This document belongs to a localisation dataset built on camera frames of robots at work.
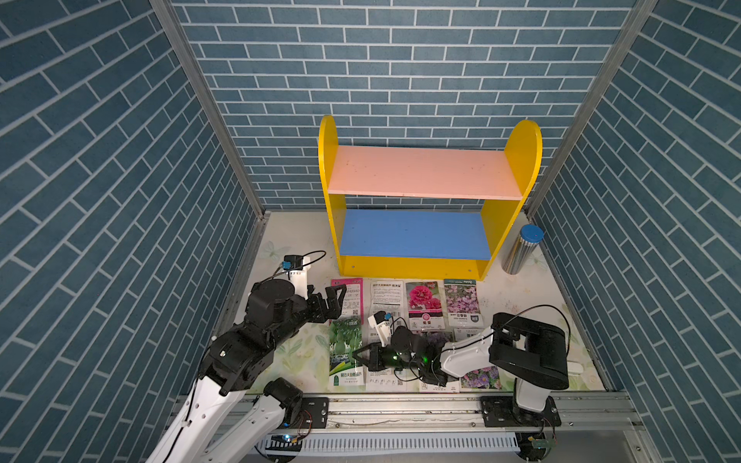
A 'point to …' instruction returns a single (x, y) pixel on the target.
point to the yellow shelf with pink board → (424, 243)
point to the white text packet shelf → (385, 378)
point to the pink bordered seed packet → (352, 301)
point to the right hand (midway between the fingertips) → (353, 360)
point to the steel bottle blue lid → (521, 249)
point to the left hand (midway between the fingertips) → (339, 289)
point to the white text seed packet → (387, 296)
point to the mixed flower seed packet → (436, 340)
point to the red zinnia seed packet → (488, 378)
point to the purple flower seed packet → (462, 304)
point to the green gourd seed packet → (344, 370)
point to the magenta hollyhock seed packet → (425, 305)
